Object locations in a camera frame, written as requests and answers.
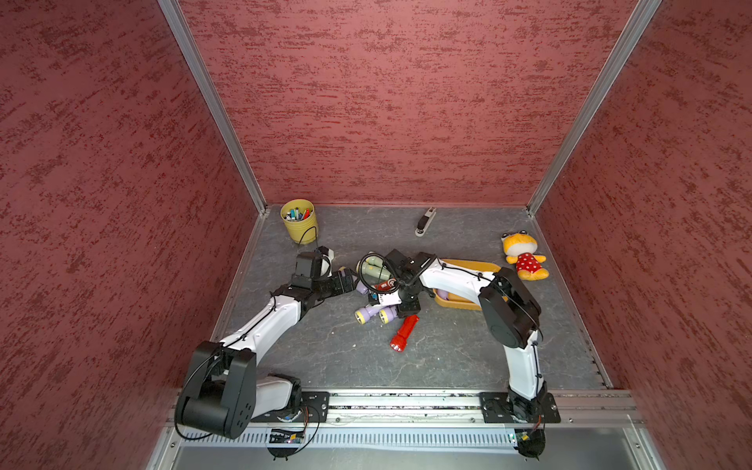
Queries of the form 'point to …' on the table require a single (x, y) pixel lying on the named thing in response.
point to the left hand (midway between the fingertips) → (348, 285)
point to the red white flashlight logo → (386, 285)
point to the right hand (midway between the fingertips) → (403, 307)
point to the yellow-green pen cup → (300, 216)
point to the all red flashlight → (399, 341)
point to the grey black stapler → (424, 221)
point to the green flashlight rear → (373, 265)
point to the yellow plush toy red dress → (520, 248)
